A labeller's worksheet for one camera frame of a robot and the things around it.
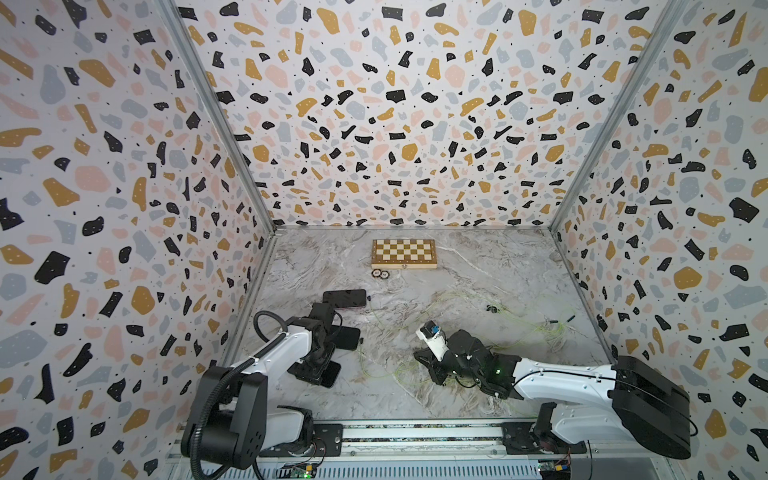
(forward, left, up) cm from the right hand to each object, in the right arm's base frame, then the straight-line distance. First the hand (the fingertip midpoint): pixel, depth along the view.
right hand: (417, 357), depth 79 cm
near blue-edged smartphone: (-3, +24, -5) cm, 25 cm away
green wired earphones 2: (+14, -42, -10) cm, 45 cm away
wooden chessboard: (+41, +5, -5) cm, 41 cm away
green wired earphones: (+13, +7, -9) cm, 17 cm away
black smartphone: (+10, +23, -10) cm, 26 cm away
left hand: (+1, +25, -8) cm, 26 cm away
